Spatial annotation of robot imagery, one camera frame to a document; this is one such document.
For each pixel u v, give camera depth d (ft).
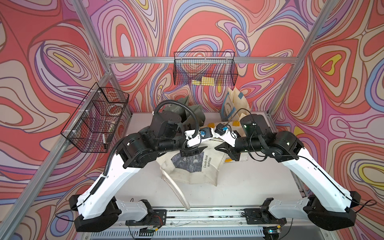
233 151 1.67
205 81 2.98
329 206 1.27
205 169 2.40
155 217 2.40
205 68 3.14
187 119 2.59
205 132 1.35
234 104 3.62
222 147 1.82
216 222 2.40
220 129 1.60
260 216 2.19
